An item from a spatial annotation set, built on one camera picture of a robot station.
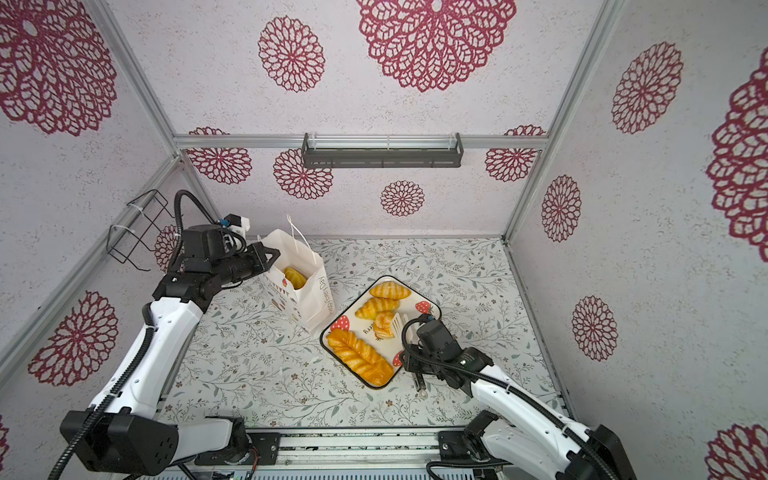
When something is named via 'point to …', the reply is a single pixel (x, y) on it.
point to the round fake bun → (383, 328)
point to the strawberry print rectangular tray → (416, 306)
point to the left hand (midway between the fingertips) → (279, 257)
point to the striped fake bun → (296, 278)
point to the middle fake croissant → (370, 308)
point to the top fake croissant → (389, 290)
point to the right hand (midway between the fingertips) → (401, 353)
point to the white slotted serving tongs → (397, 325)
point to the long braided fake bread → (359, 358)
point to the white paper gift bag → (311, 308)
